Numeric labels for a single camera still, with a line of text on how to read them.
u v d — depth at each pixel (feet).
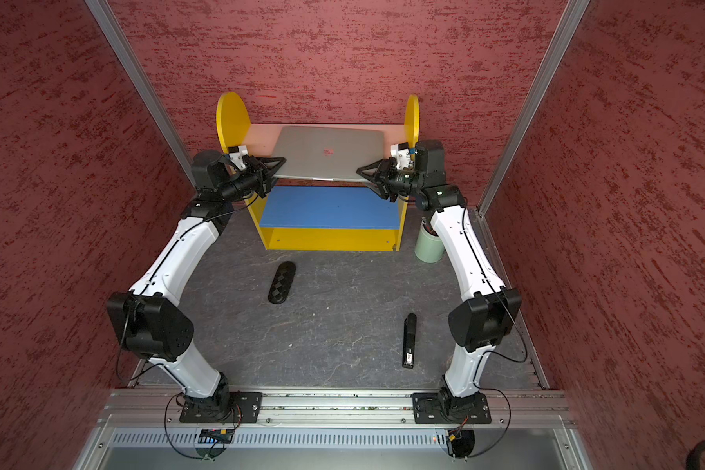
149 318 1.47
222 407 2.20
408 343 2.75
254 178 2.22
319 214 3.04
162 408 2.49
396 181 2.14
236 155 2.33
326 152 2.54
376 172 2.18
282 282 3.11
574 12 2.32
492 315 1.56
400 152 2.30
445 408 2.16
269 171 2.26
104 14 2.33
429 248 3.24
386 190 2.21
